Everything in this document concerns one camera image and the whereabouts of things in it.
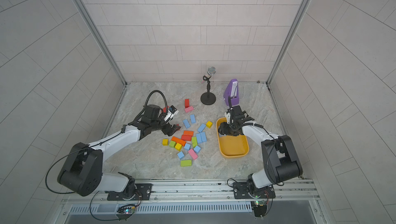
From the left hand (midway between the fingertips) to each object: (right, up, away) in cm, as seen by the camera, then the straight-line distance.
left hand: (178, 121), depth 88 cm
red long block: (+5, -10, 0) cm, 11 cm away
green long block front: (+5, -21, -8) cm, 23 cm away
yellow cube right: (+18, -3, +5) cm, 19 cm away
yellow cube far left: (-7, -11, -3) cm, 13 cm away
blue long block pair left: (+12, -10, 0) cm, 16 cm away
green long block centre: (+10, -12, -1) cm, 15 cm away
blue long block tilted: (+8, 0, +9) cm, 12 cm away
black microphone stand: (+18, +13, +20) cm, 29 cm away
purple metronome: (+33, +18, +9) cm, 38 cm away
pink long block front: (+9, -17, -5) cm, 20 cm away
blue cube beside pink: (+11, -15, -5) cm, 19 cm away
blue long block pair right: (+15, -10, +1) cm, 18 cm away
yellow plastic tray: (+31, -14, -2) cm, 34 cm away
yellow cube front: (+1, -13, -4) cm, 14 cm away
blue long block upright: (+4, -3, +6) cm, 8 cm away
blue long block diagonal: (+14, -5, +5) cm, 15 cm away
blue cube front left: (+3, -17, -7) cm, 18 cm away
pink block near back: (+6, +6, +14) cm, 16 cm away
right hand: (+26, -5, +3) cm, 27 cm away
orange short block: (+6, -8, +4) cm, 10 cm away
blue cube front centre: (+6, -14, -4) cm, 15 cm away
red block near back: (+3, +9, +15) cm, 18 cm away
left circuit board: (-18, -35, -22) cm, 45 cm away
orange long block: (0, -11, -1) cm, 11 cm away
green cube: (-3, -12, -3) cm, 13 cm away
